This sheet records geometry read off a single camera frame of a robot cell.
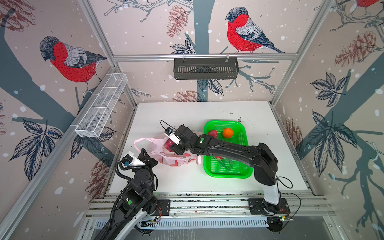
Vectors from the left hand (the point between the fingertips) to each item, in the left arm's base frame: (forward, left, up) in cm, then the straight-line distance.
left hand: (147, 146), depth 72 cm
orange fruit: (+18, -45, -16) cm, 51 cm away
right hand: (+7, -12, -7) cm, 15 cm away
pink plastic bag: (-3, -7, -6) cm, 10 cm away
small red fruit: (+18, -35, -16) cm, 42 cm away
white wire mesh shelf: (+20, +28, +8) cm, 35 cm away
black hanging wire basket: (+60, -29, +5) cm, 66 cm away
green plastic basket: (-3, -41, -21) cm, 46 cm away
